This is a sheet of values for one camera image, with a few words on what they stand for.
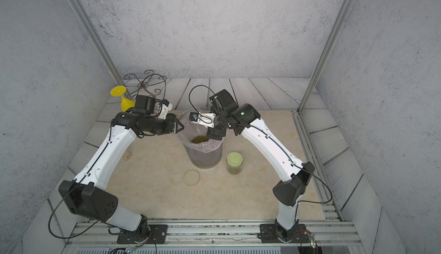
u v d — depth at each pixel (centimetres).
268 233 73
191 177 89
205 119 60
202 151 75
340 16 79
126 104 90
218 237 73
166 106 71
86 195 40
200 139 98
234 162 85
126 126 51
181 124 75
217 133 64
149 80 94
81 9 77
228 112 52
